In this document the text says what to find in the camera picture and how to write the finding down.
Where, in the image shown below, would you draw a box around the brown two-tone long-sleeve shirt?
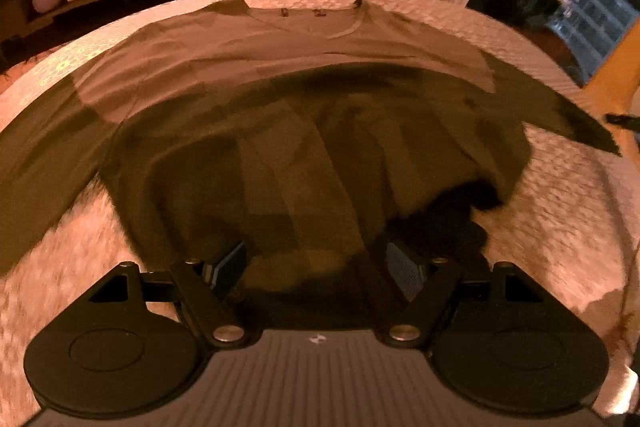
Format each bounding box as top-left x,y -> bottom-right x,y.
0,0 -> 624,308

